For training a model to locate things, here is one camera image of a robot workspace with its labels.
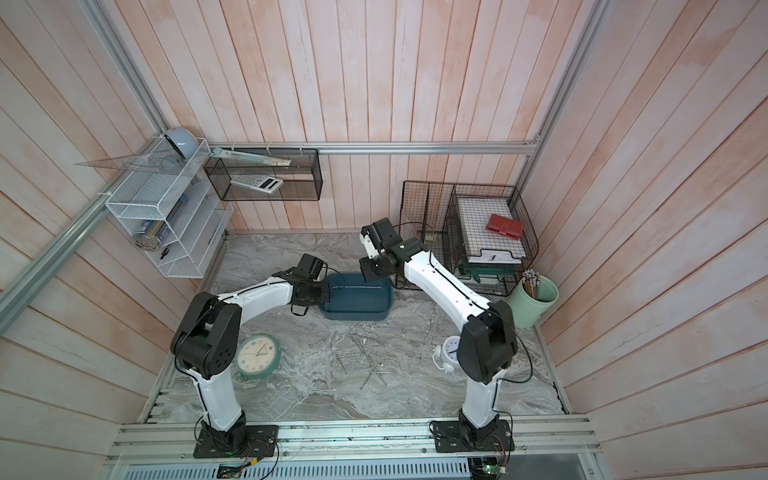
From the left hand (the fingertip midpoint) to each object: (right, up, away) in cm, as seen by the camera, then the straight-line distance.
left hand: (325, 299), depth 98 cm
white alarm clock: (+37, -15, -13) cm, 42 cm away
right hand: (+14, +10, -11) cm, 21 cm away
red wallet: (+57, +24, -7) cm, 62 cm away
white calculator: (-21, +39, 0) cm, 44 cm away
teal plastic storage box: (+9, -1, +6) cm, 11 cm away
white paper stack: (+50, +17, -10) cm, 53 cm away
